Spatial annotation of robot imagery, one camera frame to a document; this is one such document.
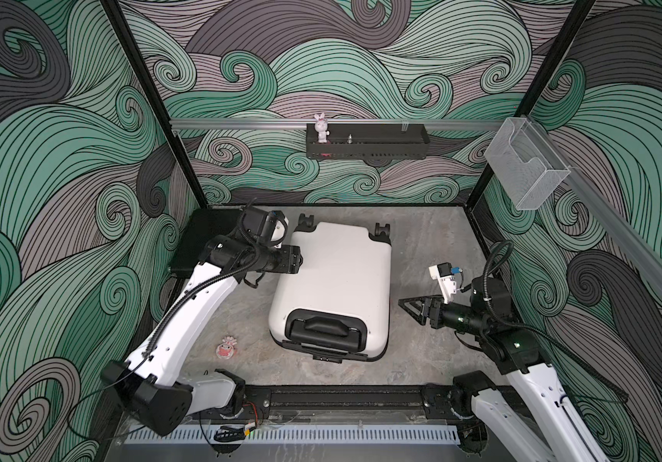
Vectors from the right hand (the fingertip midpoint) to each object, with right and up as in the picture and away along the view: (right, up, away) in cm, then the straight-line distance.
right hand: (404, 305), depth 69 cm
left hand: (-28, +12, +4) cm, 31 cm away
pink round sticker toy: (-47, -16, +11) cm, 51 cm away
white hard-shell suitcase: (-16, 0, 0) cm, 16 cm away
